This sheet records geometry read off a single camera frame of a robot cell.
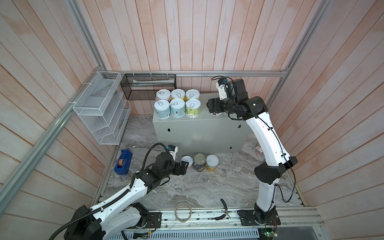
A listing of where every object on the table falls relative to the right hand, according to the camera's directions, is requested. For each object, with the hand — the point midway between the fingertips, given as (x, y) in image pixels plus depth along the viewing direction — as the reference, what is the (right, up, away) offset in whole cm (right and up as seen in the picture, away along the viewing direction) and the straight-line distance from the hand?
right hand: (213, 102), depth 73 cm
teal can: (+1, -6, 0) cm, 6 cm away
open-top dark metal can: (-6, -32, +10) cm, 34 cm away
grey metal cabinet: (-1, -17, +25) cm, 30 cm away
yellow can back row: (+1, -33, +13) cm, 35 cm away
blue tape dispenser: (-51, -34, +14) cm, 63 cm away
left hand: (-16, -33, +7) cm, 38 cm away
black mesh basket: (-43, +17, +31) cm, 56 cm away
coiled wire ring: (-16, -60, +2) cm, 62 cm away
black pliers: (+7, -57, +2) cm, 57 cm away
